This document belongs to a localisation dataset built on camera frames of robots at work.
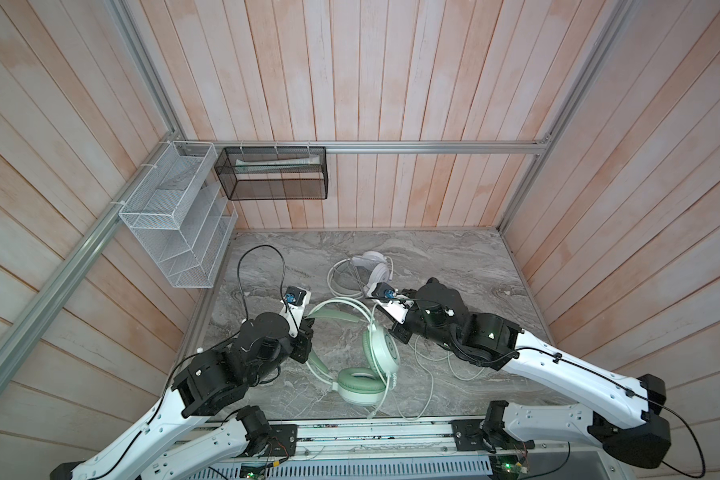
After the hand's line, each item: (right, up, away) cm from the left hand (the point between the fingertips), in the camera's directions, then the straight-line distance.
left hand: (312, 327), depth 65 cm
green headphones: (+10, -9, -10) cm, 16 cm away
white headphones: (+9, +9, +36) cm, 38 cm away
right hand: (+15, +5, +2) cm, 16 cm away
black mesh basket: (-19, +46, +38) cm, 63 cm away
